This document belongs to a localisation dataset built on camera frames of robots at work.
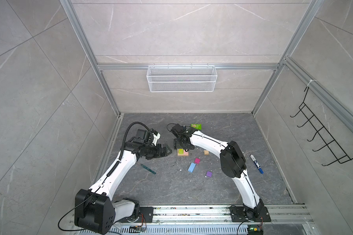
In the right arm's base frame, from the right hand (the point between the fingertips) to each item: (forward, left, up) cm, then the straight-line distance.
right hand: (181, 145), depth 96 cm
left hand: (-11, +9, +13) cm, 19 cm away
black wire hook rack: (-25, -65, +29) cm, 76 cm away
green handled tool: (-15, +21, -4) cm, 26 cm away
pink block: (-5, -3, -2) cm, 6 cm away
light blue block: (-14, -6, -3) cm, 16 cm away
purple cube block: (-19, -16, -3) cm, 25 cm away
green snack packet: (+18, -14, -3) cm, 23 cm away
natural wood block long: (-6, 0, -3) cm, 6 cm away
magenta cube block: (-10, -10, -3) cm, 15 cm away
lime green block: (-4, 0, -1) cm, 4 cm away
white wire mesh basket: (+38, -2, +26) cm, 47 cm away
